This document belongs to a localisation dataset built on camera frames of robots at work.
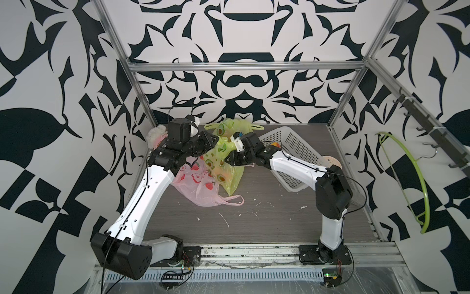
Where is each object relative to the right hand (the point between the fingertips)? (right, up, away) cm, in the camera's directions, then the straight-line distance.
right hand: (225, 156), depth 86 cm
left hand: (-3, +9, -14) cm, 17 cm away
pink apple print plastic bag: (-15, -12, +6) cm, 20 cm away
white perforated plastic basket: (+38, +4, +19) cm, 43 cm away
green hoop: (+66, -19, -26) cm, 73 cm away
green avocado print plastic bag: (-2, +12, +10) cm, 16 cm away
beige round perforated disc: (+54, -3, +14) cm, 56 cm away
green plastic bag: (0, -9, +2) cm, 9 cm away
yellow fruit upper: (+27, +6, +18) cm, 33 cm away
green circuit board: (+41, -45, -15) cm, 63 cm away
